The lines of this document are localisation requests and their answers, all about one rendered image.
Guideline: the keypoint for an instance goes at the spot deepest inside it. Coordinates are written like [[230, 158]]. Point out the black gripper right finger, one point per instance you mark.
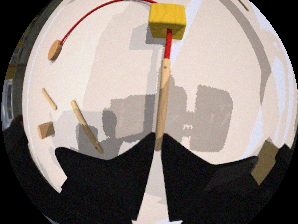
[[188, 177]]

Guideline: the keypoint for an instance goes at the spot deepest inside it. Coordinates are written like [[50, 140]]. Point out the red string with wooden stick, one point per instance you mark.
[[165, 76]]

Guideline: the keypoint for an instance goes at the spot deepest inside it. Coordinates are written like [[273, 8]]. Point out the round wooden button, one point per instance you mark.
[[55, 50]]

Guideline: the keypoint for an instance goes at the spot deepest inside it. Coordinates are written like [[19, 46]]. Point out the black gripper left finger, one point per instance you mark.
[[126, 175]]

